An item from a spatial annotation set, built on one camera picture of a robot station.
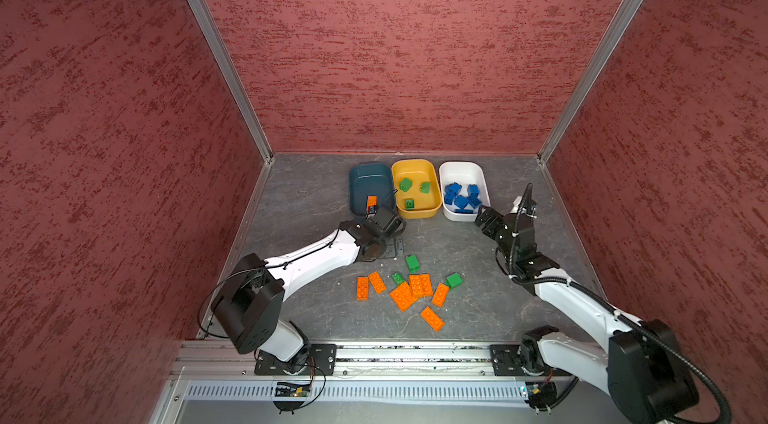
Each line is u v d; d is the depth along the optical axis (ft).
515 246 2.10
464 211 3.41
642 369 1.40
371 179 3.64
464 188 3.61
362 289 2.80
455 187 3.45
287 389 2.40
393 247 2.50
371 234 2.08
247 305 1.40
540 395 2.34
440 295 2.80
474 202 3.44
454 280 2.80
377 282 2.86
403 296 2.78
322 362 2.43
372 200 3.48
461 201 3.47
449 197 3.45
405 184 3.59
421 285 2.79
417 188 3.61
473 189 3.51
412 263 2.94
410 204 3.39
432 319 2.66
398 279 2.80
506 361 2.43
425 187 3.61
